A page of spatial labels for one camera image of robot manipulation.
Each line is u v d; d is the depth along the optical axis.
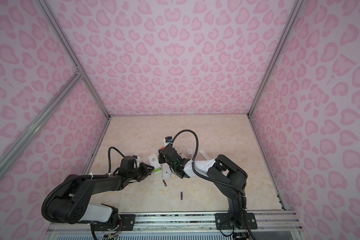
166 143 0.78
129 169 0.73
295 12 0.71
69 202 0.44
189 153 0.98
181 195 0.82
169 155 0.68
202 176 0.48
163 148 0.86
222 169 0.53
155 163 0.93
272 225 0.73
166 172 0.88
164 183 0.86
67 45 0.81
